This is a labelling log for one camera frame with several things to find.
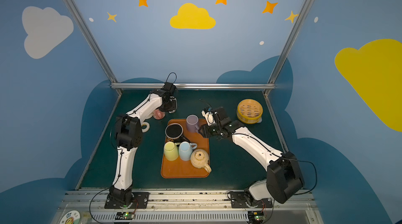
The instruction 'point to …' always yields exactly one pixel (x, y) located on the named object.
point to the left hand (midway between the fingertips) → (174, 107)
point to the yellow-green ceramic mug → (170, 150)
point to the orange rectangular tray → (180, 169)
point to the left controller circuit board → (124, 215)
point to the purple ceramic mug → (191, 123)
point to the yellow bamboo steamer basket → (249, 111)
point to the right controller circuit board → (256, 217)
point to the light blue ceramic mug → (185, 150)
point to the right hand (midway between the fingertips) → (204, 128)
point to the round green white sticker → (71, 217)
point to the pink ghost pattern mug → (158, 114)
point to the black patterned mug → (174, 132)
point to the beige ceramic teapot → (199, 159)
